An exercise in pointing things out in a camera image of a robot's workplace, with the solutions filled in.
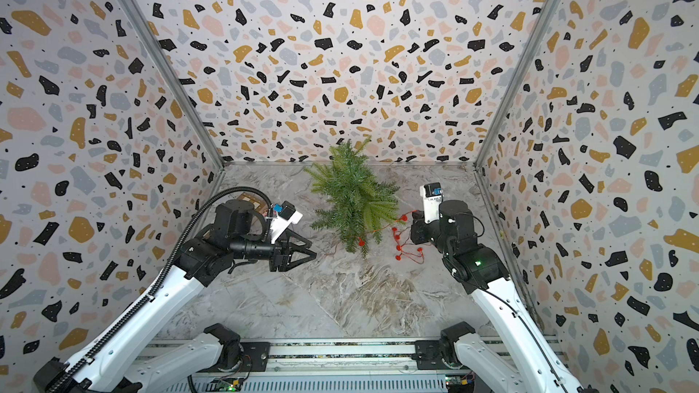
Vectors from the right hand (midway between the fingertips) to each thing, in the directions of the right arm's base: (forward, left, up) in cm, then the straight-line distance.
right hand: (414, 213), depth 72 cm
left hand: (-12, +25, 0) cm, 28 cm away
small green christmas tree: (+2, +15, +1) cm, 16 cm away
